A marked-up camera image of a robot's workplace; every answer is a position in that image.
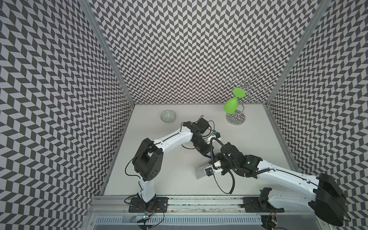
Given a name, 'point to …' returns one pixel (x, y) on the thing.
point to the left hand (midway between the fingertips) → (211, 158)
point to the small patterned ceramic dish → (168, 116)
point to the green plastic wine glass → (231, 105)
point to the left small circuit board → (145, 217)
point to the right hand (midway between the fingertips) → (212, 160)
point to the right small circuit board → (269, 222)
